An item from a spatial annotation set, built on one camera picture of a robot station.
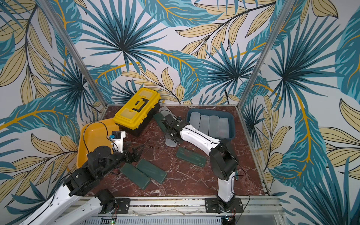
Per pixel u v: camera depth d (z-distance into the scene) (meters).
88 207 0.59
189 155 0.91
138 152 0.60
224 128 1.04
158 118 1.13
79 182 0.46
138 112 0.92
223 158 0.48
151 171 0.85
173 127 0.65
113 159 0.50
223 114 1.10
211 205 0.73
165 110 1.14
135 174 0.83
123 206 0.74
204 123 1.04
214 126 1.04
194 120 1.07
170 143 0.77
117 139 0.57
